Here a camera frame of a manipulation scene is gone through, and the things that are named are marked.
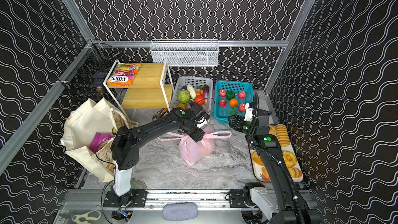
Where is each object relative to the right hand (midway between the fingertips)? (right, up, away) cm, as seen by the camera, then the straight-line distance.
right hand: (234, 118), depth 78 cm
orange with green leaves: (+5, +8, +29) cm, 31 cm away
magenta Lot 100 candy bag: (-70, -11, +2) cm, 71 cm away
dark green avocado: (+5, +15, +35) cm, 39 cm away
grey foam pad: (-26, -40, -9) cm, 49 cm away
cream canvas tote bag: (-74, -1, -1) cm, 74 cm away
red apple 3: (-2, +8, +32) cm, 33 cm away
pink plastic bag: (-21, -17, 0) cm, 27 cm away
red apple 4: (+11, +6, +26) cm, 29 cm away
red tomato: (-19, +12, +28) cm, 36 cm away
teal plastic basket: (-3, +1, +29) cm, 29 cm away
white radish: (-23, +17, +34) cm, 45 cm away
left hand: (-16, -10, +5) cm, 19 cm away
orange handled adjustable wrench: (-45, +1, +28) cm, 53 cm away
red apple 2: (+13, +15, +35) cm, 40 cm away
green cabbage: (-29, +13, +25) cm, 40 cm away
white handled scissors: (-69, -44, -9) cm, 82 cm away
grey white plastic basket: (-32, +25, +39) cm, 56 cm away
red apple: (-1, +16, +35) cm, 39 cm away
